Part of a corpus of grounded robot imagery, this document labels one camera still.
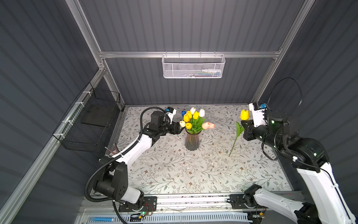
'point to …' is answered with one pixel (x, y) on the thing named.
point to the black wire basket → (86, 126)
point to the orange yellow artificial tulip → (186, 118)
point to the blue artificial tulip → (183, 112)
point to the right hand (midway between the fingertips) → (245, 121)
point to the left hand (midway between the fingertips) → (183, 126)
